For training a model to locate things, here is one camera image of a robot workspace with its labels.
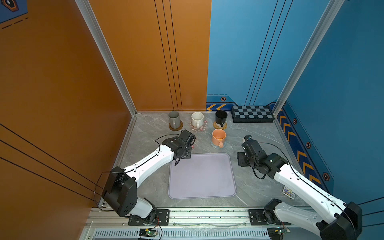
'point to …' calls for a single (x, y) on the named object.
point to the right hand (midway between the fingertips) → (240, 156)
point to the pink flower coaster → (202, 128)
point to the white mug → (197, 119)
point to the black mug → (221, 116)
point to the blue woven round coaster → (217, 146)
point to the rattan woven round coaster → (218, 126)
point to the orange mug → (218, 137)
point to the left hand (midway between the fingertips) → (185, 151)
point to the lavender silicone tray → (204, 175)
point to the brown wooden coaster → (178, 129)
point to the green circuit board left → (148, 232)
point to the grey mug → (174, 119)
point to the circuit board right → (277, 233)
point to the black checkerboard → (241, 114)
